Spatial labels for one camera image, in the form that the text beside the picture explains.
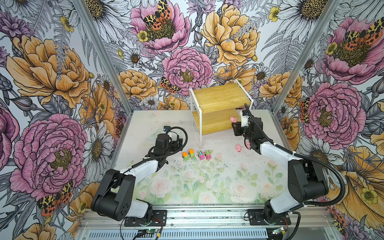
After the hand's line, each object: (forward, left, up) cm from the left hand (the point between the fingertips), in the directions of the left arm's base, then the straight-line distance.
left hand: (175, 142), depth 92 cm
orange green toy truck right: (-3, -10, -8) cm, 13 cm away
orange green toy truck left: (-5, -6, -7) cm, 11 cm away
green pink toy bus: (-6, -21, -7) cm, 23 cm away
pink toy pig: (0, -40, -7) cm, 41 cm away
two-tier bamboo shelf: (+8, -23, +24) cm, 34 cm away
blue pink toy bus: (-5, -16, -7) cm, 18 cm away
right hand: (+7, -36, +6) cm, 37 cm away
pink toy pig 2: (+10, -36, +9) cm, 38 cm away
